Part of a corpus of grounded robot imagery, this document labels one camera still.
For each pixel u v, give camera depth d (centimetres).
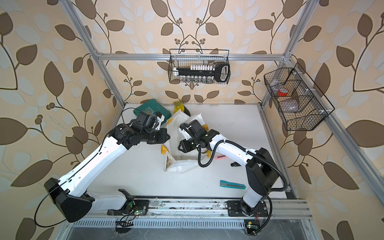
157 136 62
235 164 88
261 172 44
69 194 39
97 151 45
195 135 64
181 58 91
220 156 93
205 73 84
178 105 118
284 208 75
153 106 115
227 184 81
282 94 82
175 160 65
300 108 74
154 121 58
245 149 48
